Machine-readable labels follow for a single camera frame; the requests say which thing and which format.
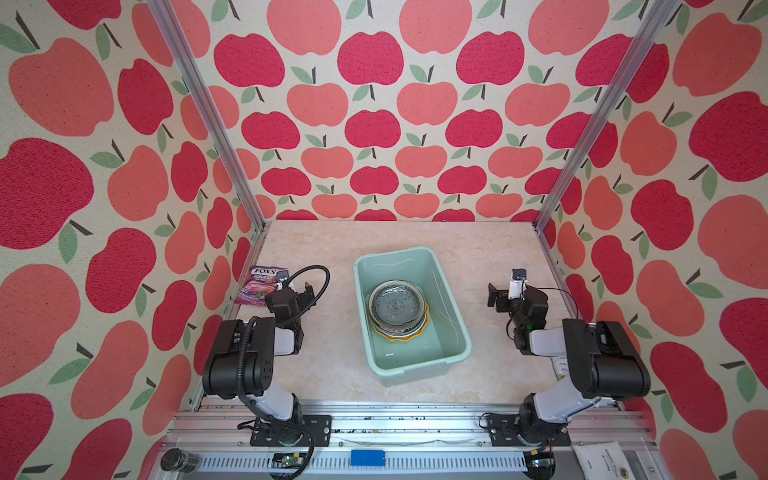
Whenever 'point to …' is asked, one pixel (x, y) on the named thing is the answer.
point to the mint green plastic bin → (428, 356)
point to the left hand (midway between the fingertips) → (296, 287)
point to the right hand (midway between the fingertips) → (514, 284)
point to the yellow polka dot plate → (403, 339)
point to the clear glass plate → (397, 308)
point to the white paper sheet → (603, 460)
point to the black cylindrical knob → (174, 459)
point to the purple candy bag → (259, 282)
